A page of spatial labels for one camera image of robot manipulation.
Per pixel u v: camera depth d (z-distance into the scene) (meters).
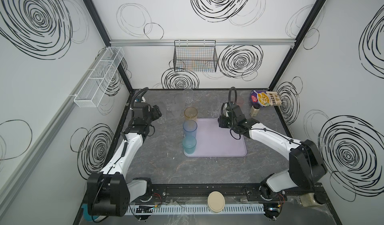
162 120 1.00
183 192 0.75
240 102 1.10
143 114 0.61
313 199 0.64
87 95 0.71
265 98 1.12
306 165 0.42
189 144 0.89
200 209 0.64
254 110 0.99
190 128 0.87
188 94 1.12
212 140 0.96
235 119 0.66
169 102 1.09
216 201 0.66
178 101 1.07
